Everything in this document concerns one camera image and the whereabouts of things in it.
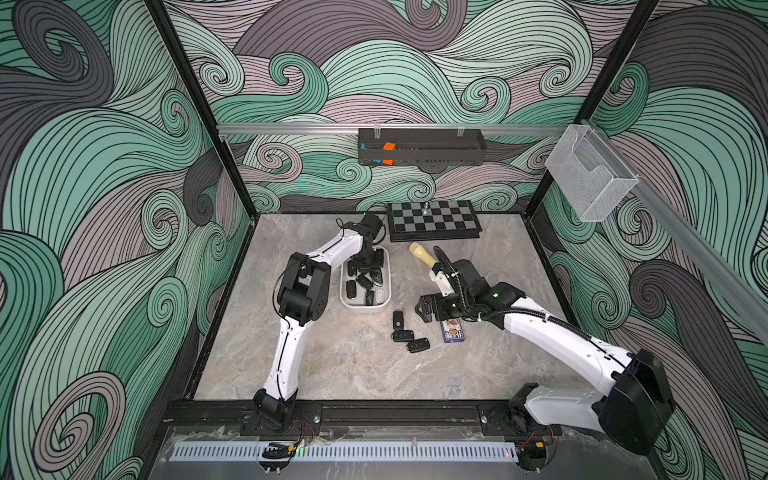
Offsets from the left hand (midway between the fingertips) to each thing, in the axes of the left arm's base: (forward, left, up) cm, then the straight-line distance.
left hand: (377, 265), depth 100 cm
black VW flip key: (-19, -6, -2) cm, 20 cm away
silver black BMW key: (-4, 0, -1) cm, 4 cm away
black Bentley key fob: (-13, +3, -1) cm, 13 cm away
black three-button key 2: (-24, -8, -2) cm, 25 cm away
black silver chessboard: (+22, -26, 0) cm, 34 cm away
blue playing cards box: (-22, -23, -2) cm, 32 cm away
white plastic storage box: (-8, +6, -3) cm, 11 cm away
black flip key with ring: (-5, +5, -2) cm, 7 cm away
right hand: (-20, -15, +9) cm, 27 cm away
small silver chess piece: (+26, -19, +1) cm, 33 cm away
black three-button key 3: (-27, -12, -2) cm, 29 cm away
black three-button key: (-8, +9, -2) cm, 12 cm away
